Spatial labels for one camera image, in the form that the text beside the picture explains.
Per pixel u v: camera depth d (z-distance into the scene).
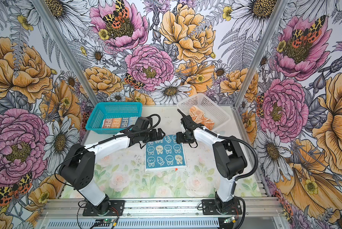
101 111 1.12
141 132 0.70
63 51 0.87
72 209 0.76
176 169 0.87
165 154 0.94
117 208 0.74
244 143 0.46
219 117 1.10
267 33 0.81
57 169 0.81
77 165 0.50
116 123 1.08
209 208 0.74
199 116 1.12
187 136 0.72
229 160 0.49
